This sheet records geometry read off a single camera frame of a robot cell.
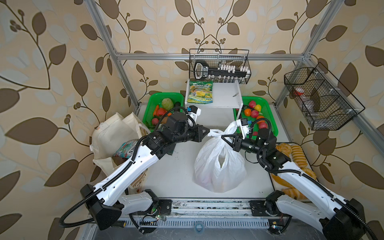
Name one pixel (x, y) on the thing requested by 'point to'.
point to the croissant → (284, 148)
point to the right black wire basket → (324, 107)
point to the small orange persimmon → (247, 112)
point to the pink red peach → (254, 114)
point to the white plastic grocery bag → (218, 166)
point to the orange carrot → (156, 111)
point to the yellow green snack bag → (200, 92)
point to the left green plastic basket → (156, 99)
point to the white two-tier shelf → (227, 103)
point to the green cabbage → (167, 104)
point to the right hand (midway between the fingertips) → (223, 138)
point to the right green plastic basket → (265, 110)
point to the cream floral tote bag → (107, 136)
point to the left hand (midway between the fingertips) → (211, 129)
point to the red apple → (262, 124)
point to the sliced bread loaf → (299, 156)
